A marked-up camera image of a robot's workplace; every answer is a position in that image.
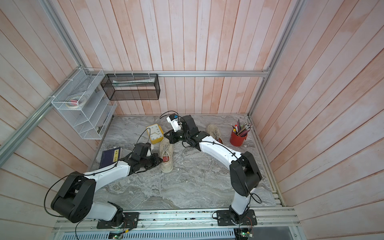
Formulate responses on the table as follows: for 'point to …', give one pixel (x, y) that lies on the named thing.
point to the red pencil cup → (236, 140)
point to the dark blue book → (110, 157)
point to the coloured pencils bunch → (242, 130)
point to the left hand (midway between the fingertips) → (162, 161)
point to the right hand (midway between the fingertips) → (164, 134)
